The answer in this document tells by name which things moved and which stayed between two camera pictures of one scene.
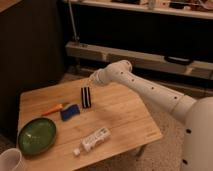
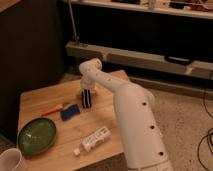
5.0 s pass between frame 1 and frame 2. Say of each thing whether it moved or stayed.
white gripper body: moved
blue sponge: stayed
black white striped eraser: stayed
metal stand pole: stayed
